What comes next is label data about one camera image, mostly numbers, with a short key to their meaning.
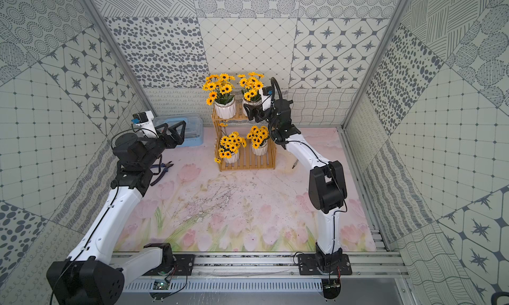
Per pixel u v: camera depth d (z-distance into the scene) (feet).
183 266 2.45
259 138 3.05
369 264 2.52
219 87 2.51
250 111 2.55
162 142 2.09
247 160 3.41
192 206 2.96
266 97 2.36
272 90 2.26
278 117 2.22
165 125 2.40
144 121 1.94
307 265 2.40
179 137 2.13
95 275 1.22
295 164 3.42
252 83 2.49
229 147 2.96
